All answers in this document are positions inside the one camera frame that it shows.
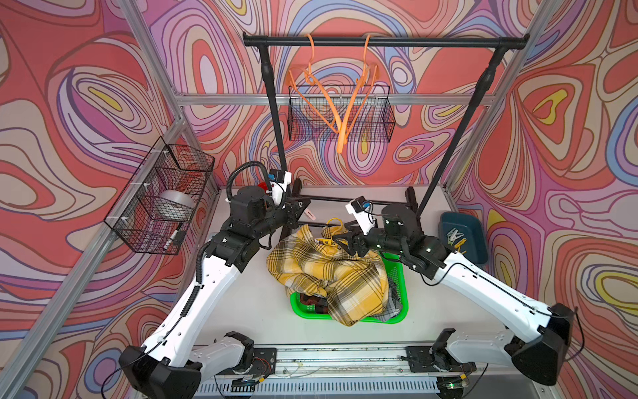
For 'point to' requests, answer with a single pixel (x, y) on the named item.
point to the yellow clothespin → (458, 244)
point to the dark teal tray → (473, 229)
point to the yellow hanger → (333, 242)
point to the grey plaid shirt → (393, 307)
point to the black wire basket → (169, 166)
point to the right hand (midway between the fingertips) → (340, 238)
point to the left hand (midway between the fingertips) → (309, 202)
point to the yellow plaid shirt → (355, 286)
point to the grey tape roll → (174, 205)
